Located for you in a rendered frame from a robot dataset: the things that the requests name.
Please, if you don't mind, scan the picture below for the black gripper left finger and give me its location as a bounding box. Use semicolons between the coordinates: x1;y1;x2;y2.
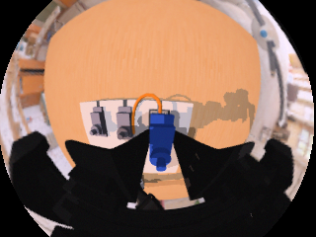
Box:
64;130;150;204

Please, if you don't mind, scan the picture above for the blue micro servo with orange cable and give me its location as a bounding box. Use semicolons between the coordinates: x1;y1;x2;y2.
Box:
131;94;175;171

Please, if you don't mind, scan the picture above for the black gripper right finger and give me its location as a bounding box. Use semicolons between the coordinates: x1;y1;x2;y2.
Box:
173;130;256;201

